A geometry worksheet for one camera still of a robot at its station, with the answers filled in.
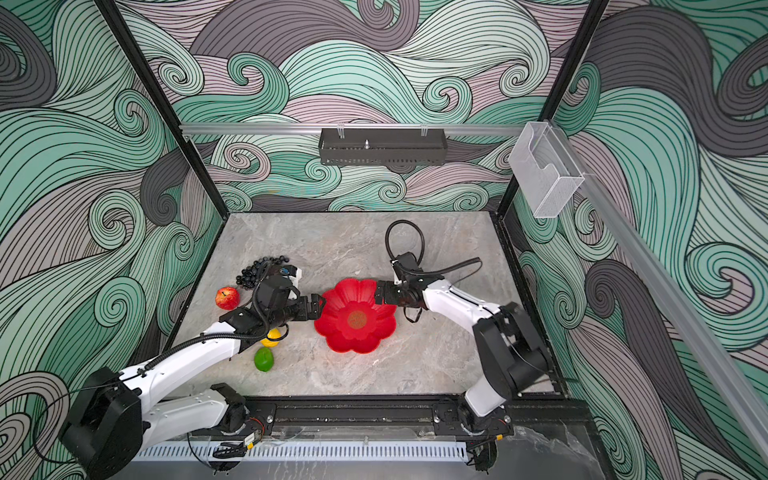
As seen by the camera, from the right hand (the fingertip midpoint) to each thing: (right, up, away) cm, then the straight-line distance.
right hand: (387, 295), depth 90 cm
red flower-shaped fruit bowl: (-10, -8, +2) cm, 13 cm away
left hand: (-22, 0, -5) cm, 22 cm away
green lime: (-34, -15, -10) cm, 39 cm away
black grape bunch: (-45, +6, +8) cm, 46 cm away
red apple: (-50, -1, 0) cm, 50 cm away
